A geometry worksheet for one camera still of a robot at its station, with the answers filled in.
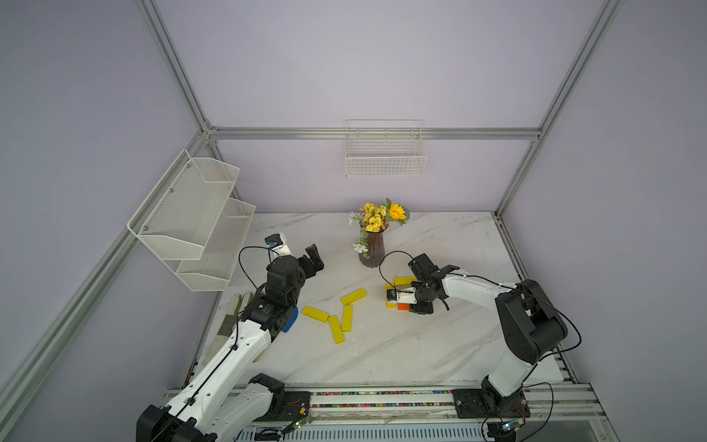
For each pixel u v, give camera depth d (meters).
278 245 0.64
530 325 0.47
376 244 0.95
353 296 0.95
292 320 0.90
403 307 0.91
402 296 0.83
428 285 0.70
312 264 0.70
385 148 0.95
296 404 0.73
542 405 0.75
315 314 0.91
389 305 0.92
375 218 0.83
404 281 0.98
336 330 0.88
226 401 0.55
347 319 0.91
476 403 0.73
